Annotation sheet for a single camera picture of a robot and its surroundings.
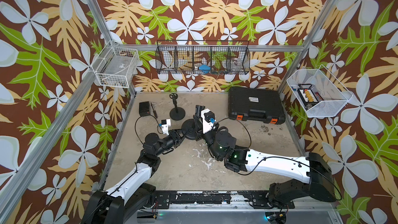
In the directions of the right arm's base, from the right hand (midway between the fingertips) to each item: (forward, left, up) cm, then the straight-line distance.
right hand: (194, 115), depth 65 cm
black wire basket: (+49, -4, -3) cm, 49 cm away
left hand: (0, +3, -11) cm, 12 cm away
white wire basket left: (+33, +45, +2) cm, 56 cm away
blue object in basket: (+41, -5, -6) cm, 42 cm away
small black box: (+29, +37, -31) cm, 56 cm away
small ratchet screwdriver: (+27, +30, -32) cm, 52 cm away
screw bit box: (+19, -61, -7) cm, 64 cm away
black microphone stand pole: (+25, +13, -15) cm, 32 cm away
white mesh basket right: (+18, -67, -6) cm, 70 cm away
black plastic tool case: (+29, -42, -27) cm, 58 cm away
